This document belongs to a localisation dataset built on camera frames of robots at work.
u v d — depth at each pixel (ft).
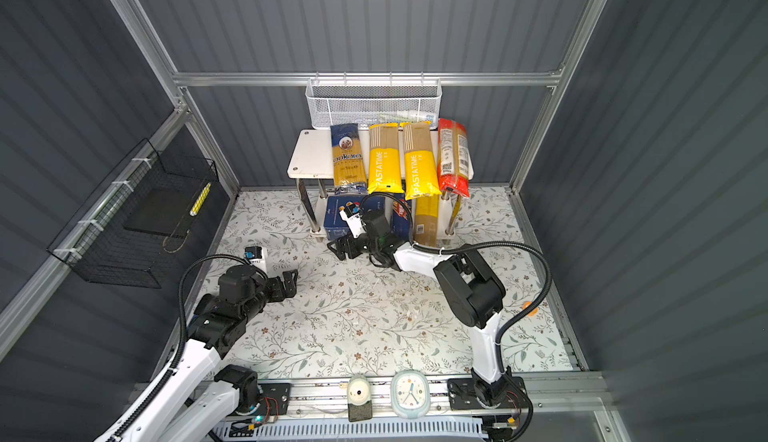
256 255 2.27
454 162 2.47
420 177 2.37
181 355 1.64
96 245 2.09
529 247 1.57
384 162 2.50
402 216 3.24
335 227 3.00
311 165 2.59
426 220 3.25
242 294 1.96
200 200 2.62
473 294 1.71
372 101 3.26
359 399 2.23
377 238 2.42
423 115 2.93
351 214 2.70
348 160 2.52
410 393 2.37
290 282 2.37
